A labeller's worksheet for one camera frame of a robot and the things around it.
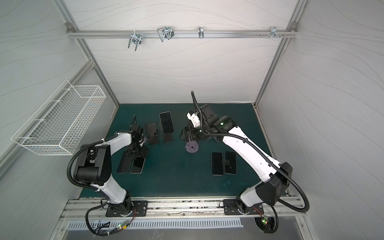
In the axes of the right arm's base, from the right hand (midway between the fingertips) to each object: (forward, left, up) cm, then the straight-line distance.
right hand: (188, 132), depth 72 cm
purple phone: (-5, -16, -26) cm, 31 cm away
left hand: (-1, +31, -25) cm, 40 cm away
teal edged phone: (-7, +39, -24) cm, 46 cm away
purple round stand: (+4, 0, -22) cm, 22 cm away
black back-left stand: (+14, +17, -28) cm, 36 cm away
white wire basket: (-4, +60, +7) cm, 60 cm away
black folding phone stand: (+11, +26, -20) cm, 34 cm away
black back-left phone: (+17, +17, -15) cm, 28 cm away
